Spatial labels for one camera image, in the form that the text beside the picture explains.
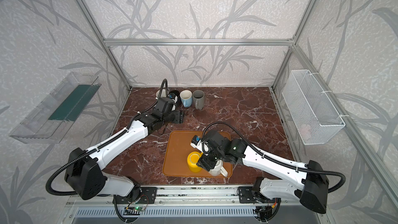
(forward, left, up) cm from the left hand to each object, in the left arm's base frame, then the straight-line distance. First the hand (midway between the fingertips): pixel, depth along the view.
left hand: (181, 109), depth 84 cm
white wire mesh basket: (-16, -57, +17) cm, 62 cm away
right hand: (-22, -11, -5) cm, 26 cm away
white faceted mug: (-28, -20, -10) cm, 36 cm away
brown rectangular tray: (-15, +4, -19) cm, 25 cm away
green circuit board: (-44, +18, -18) cm, 51 cm away
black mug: (+21, +7, -11) cm, 24 cm away
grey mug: (+16, -8, -9) cm, 20 cm away
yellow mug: (-24, -7, -9) cm, 27 cm away
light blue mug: (+17, 0, -11) cm, 20 cm away
